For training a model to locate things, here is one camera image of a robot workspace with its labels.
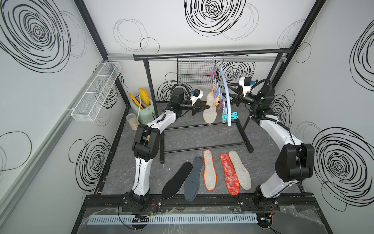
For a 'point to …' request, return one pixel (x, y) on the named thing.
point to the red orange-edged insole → (231, 175)
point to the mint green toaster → (145, 116)
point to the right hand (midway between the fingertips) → (226, 89)
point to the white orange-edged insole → (210, 176)
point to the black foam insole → (174, 185)
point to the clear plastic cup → (132, 118)
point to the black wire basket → (194, 73)
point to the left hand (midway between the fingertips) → (208, 107)
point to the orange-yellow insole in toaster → (136, 101)
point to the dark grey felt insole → (192, 181)
